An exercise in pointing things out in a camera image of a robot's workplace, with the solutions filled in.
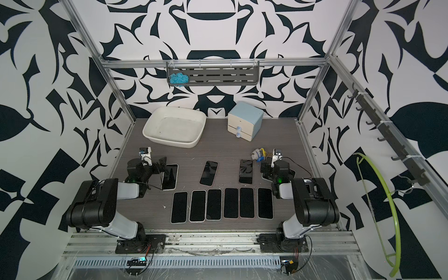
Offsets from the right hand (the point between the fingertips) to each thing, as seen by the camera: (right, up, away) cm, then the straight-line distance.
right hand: (271, 157), depth 96 cm
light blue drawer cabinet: (-14, +21, +5) cm, 26 cm away
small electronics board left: (-62, -40, -22) cm, 77 cm away
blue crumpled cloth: (-49, +42, -4) cm, 64 cm away
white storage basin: (-58, +18, +22) cm, 65 cm away
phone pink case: (-15, -20, -10) cm, 27 cm away
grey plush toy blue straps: (-7, +2, +1) cm, 7 cm away
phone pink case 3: (-14, -8, +1) cm, 16 cm away
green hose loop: (+25, -12, -44) cm, 52 cm away
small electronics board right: (0, -41, -24) cm, 48 cm away
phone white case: (-38, -21, -12) cm, 45 cm away
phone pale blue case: (-48, -25, -9) cm, 54 cm away
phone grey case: (-30, -24, -10) cm, 40 cm away
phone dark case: (-22, -21, -11) cm, 32 cm away
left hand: (-63, +1, -1) cm, 63 cm away
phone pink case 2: (-6, -21, -9) cm, 24 cm away
